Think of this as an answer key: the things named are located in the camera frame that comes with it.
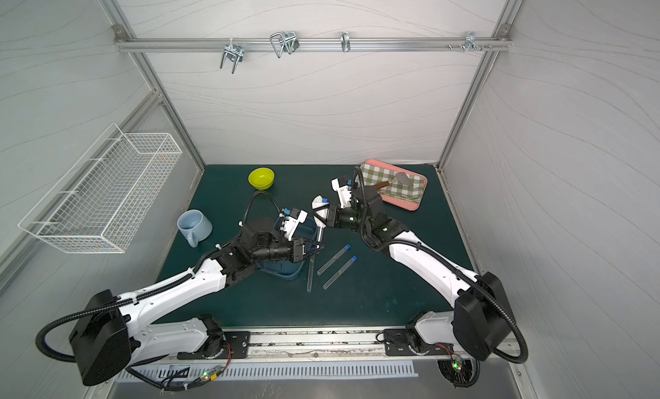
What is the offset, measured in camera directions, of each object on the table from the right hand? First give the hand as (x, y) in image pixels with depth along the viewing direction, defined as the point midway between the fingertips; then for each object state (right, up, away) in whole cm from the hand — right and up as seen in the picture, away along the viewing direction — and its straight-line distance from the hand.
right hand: (314, 210), depth 74 cm
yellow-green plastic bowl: (-27, +11, +38) cm, 48 cm away
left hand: (+3, -11, -4) cm, 12 cm away
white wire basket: (-57, +3, -6) cm, 57 cm away
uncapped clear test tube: (-2, -22, +14) cm, 26 cm away
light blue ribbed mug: (-43, -6, +14) cm, 46 cm away
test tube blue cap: (+4, -26, +11) cm, 28 cm away
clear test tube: (+2, -5, -2) cm, 6 cm away
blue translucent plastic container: (-1, -6, -6) cm, 8 cm away
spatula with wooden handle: (+36, +12, +40) cm, 55 cm away
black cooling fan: (+42, -46, -3) cm, 62 cm away
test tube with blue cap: (+10, -15, +19) cm, 27 cm away
